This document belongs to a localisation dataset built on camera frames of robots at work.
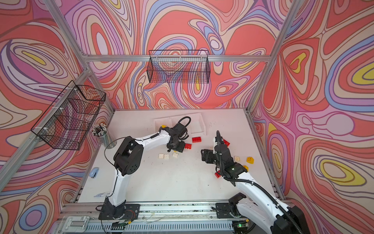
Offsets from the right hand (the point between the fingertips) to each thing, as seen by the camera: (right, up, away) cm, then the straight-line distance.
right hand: (208, 154), depth 83 cm
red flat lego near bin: (-6, +7, +18) cm, 20 cm away
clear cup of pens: (-64, +13, +3) cm, 66 cm away
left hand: (-16, +2, +14) cm, 21 cm away
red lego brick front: (+6, -13, +2) cm, 14 cm away
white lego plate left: (-29, -3, +10) cm, 31 cm away
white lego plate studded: (-26, -3, +10) cm, 28 cm away
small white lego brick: (-20, -2, +10) cm, 23 cm away
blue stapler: (-68, -11, +2) cm, 68 cm away
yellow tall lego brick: (-30, +16, +21) cm, 40 cm away
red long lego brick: (-12, +3, +13) cm, 18 cm away
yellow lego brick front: (+28, -5, +7) cm, 29 cm away
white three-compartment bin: (-6, +15, +25) cm, 30 cm away
